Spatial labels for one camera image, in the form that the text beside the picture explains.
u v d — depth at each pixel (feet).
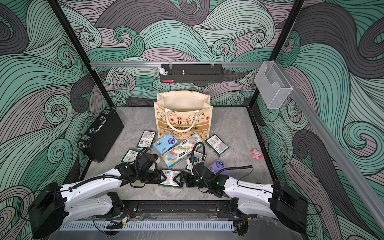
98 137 2.60
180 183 2.21
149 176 2.25
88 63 3.04
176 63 3.12
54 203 1.31
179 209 2.45
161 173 2.40
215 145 2.99
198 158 2.39
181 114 2.61
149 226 2.50
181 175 2.25
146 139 3.10
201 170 1.94
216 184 1.96
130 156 2.82
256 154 2.95
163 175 2.50
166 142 3.04
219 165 2.72
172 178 2.58
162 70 2.80
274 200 1.42
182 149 2.95
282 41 2.73
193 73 3.13
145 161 2.06
